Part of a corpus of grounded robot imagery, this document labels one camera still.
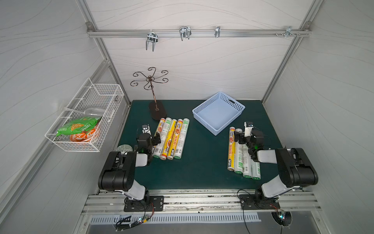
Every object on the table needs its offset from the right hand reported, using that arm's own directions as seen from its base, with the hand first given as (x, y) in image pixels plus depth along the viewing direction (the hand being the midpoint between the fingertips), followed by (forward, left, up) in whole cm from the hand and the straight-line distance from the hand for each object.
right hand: (243, 130), depth 95 cm
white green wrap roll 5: (-25, -3, -3) cm, 26 cm away
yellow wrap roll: (+3, +57, -2) cm, 57 cm away
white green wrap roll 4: (-21, +1, -3) cm, 21 cm away
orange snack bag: (-24, +80, +27) cm, 88 cm away
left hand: (-5, +61, +1) cm, 62 cm away
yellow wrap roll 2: (-8, +50, -3) cm, 50 cm away
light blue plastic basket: (+20, +15, -6) cm, 26 cm away
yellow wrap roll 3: (-22, +10, -3) cm, 24 cm away
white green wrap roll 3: (-17, +5, -2) cm, 18 cm away
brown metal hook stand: (+20, +63, -4) cm, 66 cm away
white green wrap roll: (-5, +53, -1) cm, 53 cm away
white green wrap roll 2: (-1, +40, -2) cm, 40 cm away
